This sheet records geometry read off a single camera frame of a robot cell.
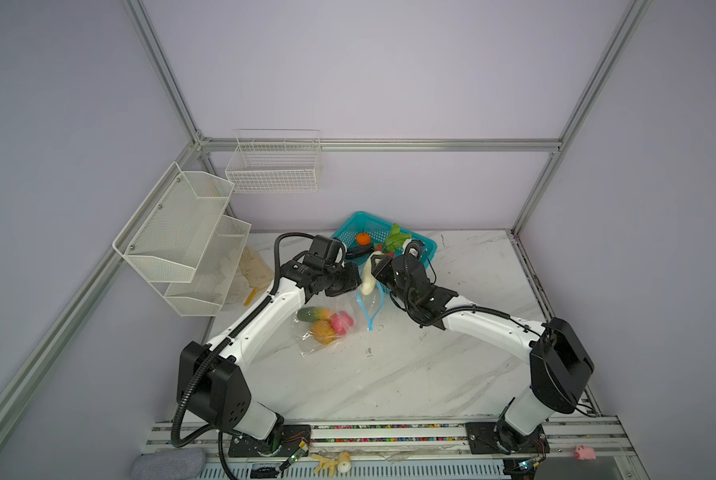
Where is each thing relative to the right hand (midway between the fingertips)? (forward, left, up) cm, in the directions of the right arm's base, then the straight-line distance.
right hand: (369, 259), depth 81 cm
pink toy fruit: (-10, +8, -16) cm, 21 cm away
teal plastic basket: (+31, -2, -17) cm, 35 cm away
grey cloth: (-45, +45, -21) cm, 67 cm away
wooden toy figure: (-45, +6, -22) cm, 50 cm away
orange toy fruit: (+27, +3, -20) cm, 34 cm away
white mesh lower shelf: (-2, +52, -15) cm, 55 cm away
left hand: (-6, +2, -3) cm, 7 cm away
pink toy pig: (-41, -52, -23) cm, 70 cm away
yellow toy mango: (-13, +14, -17) cm, 26 cm away
